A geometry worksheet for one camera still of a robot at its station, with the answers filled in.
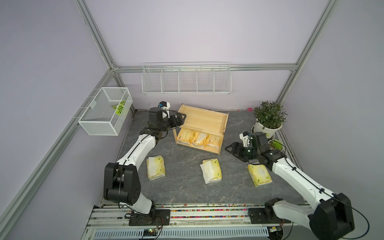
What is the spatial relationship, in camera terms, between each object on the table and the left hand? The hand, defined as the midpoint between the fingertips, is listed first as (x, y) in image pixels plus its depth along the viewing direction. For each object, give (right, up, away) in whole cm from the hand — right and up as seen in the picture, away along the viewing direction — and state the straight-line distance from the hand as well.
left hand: (181, 117), depth 84 cm
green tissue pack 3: (+44, -32, -2) cm, 54 cm away
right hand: (+26, -18, -4) cm, 32 cm away
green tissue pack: (-16, -30, +3) cm, 34 cm away
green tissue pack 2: (+17, -30, 0) cm, 35 cm away
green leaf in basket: (-34, +5, -3) cm, 35 cm away
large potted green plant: (+53, 0, +5) cm, 53 cm away
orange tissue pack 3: (+19, -15, +11) cm, 27 cm away
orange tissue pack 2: (+11, -14, +12) cm, 21 cm away
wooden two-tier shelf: (+14, -2, +3) cm, 14 cm away
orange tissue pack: (+2, -13, +14) cm, 19 cm away
